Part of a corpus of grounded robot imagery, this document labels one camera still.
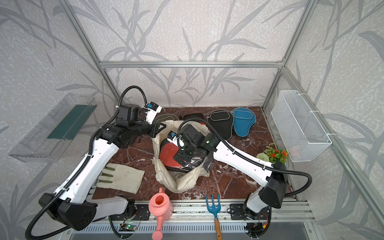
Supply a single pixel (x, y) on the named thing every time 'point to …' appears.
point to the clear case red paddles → (167, 151)
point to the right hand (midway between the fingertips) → (179, 149)
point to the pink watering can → (160, 205)
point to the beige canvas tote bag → (177, 181)
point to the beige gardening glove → (124, 179)
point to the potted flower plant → (278, 158)
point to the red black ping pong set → (197, 116)
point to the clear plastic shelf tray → (47, 142)
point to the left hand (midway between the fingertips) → (165, 125)
